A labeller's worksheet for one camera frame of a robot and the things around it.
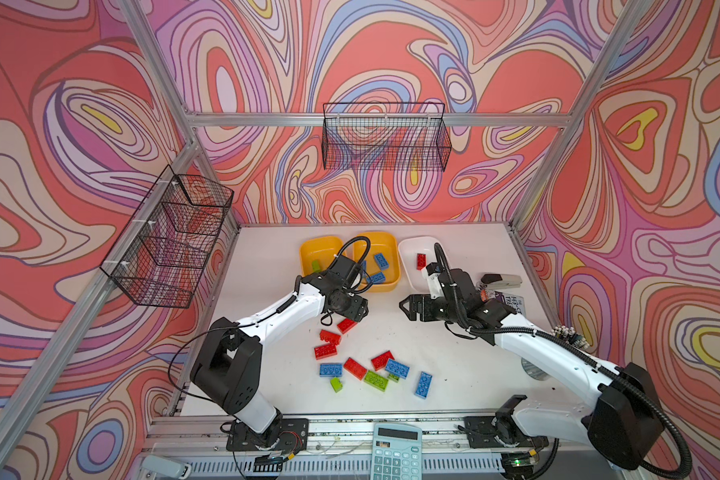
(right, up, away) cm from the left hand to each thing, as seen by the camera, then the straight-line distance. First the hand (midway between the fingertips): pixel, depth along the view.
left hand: (355, 304), depth 87 cm
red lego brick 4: (-9, -14, -1) cm, 16 cm away
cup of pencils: (+53, -5, -15) cm, 56 cm away
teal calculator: (+10, -32, -18) cm, 38 cm away
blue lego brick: (-7, -18, -5) cm, 20 cm away
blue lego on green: (+12, -17, -6) cm, 21 cm away
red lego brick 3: (-7, -10, +1) cm, 12 cm away
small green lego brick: (-5, -21, -7) cm, 23 cm away
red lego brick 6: (0, -18, -3) cm, 18 cm away
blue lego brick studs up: (+9, +12, +18) cm, 23 cm away
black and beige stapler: (+48, +6, +11) cm, 50 cm away
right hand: (+17, -1, -6) cm, 18 cm away
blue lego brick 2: (+19, -21, -7) cm, 29 cm away
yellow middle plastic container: (+9, +19, +23) cm, 31 cm away
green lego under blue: (+11, -19, -6) cm, 23 cm away
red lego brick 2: (-3, -7, +3) cm, 9 cm away
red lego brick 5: (+7, -16, -3) cm, 18 cm away
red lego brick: (+23, +12, +17) cm, 31 cm away
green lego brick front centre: (+6, -21, -4) cm, 22 cm away
